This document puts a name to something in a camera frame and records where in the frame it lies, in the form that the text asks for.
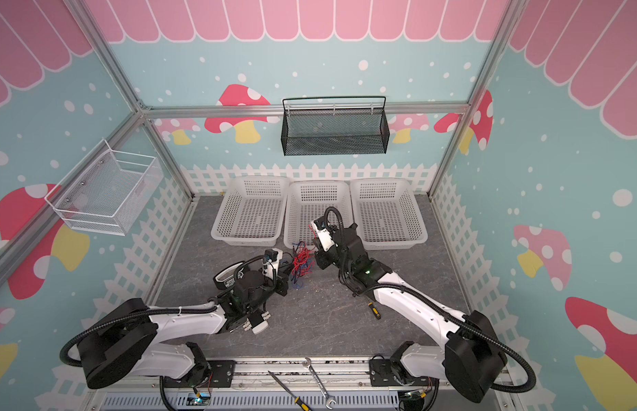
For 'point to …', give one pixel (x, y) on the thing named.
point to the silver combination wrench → (328, 397)
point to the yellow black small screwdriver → (375, 311)
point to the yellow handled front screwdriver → (297, 399)
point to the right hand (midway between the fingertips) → (314, 239)
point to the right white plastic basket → (386, 213)
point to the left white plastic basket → (253, 213)
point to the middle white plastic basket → (306, 200)
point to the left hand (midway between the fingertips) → (293, 269)
